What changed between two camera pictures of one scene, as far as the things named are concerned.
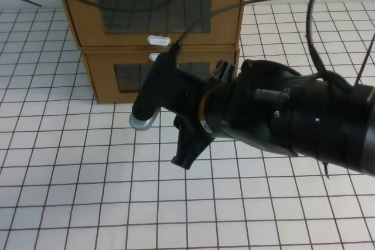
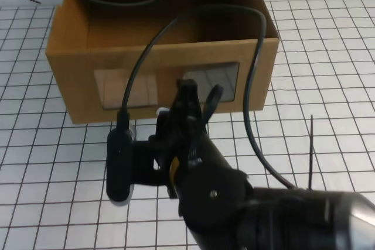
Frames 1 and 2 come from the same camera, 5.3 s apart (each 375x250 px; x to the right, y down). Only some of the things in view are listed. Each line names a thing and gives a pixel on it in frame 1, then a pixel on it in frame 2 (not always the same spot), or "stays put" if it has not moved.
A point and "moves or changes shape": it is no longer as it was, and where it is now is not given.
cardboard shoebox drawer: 96,25 → 94,52
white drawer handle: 159,40 moves or changes shape
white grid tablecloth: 75,174 stays put
